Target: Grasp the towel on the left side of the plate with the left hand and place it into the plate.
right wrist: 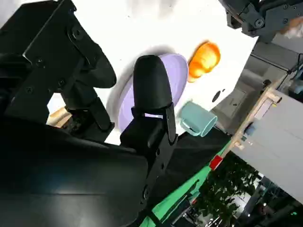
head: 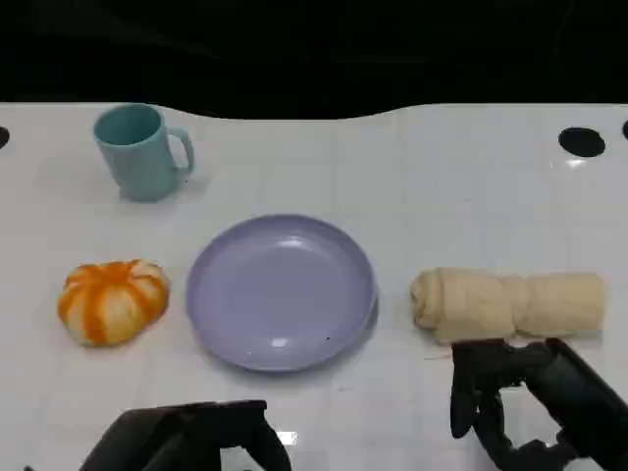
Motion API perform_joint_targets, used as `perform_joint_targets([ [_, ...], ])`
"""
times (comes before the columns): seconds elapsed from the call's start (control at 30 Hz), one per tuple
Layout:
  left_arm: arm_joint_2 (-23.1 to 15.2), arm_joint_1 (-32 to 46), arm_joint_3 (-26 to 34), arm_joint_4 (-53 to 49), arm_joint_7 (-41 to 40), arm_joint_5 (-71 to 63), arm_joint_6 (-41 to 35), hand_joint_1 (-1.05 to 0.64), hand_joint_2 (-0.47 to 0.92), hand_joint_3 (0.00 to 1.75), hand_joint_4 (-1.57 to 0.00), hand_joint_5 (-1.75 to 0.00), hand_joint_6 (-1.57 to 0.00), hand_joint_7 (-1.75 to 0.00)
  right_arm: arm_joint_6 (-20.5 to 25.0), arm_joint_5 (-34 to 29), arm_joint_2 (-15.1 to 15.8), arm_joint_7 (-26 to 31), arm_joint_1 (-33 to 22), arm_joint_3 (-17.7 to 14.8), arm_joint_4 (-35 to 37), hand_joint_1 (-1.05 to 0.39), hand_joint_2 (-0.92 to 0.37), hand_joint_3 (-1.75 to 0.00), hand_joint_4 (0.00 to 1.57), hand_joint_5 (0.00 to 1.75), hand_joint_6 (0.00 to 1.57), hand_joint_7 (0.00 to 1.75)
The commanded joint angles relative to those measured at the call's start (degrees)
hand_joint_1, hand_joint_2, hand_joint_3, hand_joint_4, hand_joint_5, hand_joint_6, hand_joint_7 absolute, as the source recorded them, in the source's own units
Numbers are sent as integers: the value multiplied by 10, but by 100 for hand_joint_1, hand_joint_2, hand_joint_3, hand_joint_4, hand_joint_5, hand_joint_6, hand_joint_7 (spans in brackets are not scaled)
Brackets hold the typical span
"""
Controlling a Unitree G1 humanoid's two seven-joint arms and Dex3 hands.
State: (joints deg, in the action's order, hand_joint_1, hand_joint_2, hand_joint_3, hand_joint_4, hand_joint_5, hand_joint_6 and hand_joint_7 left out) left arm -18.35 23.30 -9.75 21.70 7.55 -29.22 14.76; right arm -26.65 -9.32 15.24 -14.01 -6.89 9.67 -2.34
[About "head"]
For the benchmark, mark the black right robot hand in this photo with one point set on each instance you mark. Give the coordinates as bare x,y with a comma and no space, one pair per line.
574,387

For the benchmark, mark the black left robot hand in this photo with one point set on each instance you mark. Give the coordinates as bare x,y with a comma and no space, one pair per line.
167,441

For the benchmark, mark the lilac plate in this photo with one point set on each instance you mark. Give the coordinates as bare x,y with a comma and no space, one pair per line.
279,294

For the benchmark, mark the beige towel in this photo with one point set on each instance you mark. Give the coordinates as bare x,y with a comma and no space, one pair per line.
510,304

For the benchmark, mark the pale green mug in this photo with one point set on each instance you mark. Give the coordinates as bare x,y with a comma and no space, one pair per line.
140,162

